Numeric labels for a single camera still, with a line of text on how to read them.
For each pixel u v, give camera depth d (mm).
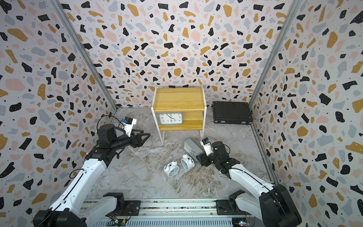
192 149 891
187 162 818
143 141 712
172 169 798
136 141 674
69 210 390
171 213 731
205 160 761
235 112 1213
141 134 688
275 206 402
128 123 650
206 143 760
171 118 877
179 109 765
